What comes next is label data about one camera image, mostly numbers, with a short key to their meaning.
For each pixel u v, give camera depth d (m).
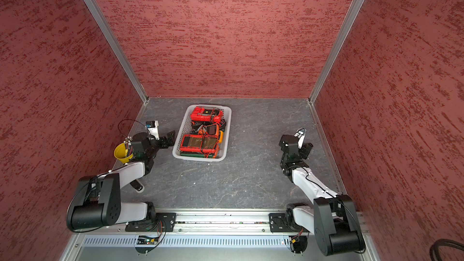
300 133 0.73
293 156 0.67
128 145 0.79
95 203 0.43
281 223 0.74
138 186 0.80
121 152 0.86
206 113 0.97
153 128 0.78
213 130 0.92
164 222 0.74
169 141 0.83
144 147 0.69
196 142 0.85
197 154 0.85
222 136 0.96
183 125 0.95
